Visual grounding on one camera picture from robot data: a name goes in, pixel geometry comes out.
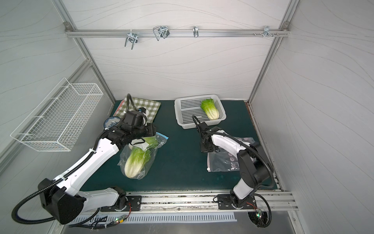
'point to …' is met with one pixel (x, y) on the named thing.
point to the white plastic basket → (185, 107)
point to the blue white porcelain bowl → (110, 122)
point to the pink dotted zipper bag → (223, 161)
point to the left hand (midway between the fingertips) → (154, 127)
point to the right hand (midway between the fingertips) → (207, 148)
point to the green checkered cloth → (152, 107)
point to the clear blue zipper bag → (161, 139)
